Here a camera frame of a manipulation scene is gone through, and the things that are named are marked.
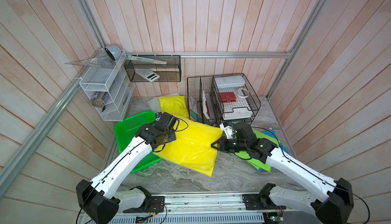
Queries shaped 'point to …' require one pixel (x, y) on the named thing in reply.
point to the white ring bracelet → (242, 96)
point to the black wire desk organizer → (220, 99)
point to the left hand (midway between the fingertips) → (169, 137)
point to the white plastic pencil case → (225, 81)
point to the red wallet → (227, 96)
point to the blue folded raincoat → (272, 135)
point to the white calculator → (147, 74)
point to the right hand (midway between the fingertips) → (211, 144)
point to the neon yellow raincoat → (175, 105)
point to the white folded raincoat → (154, 103)
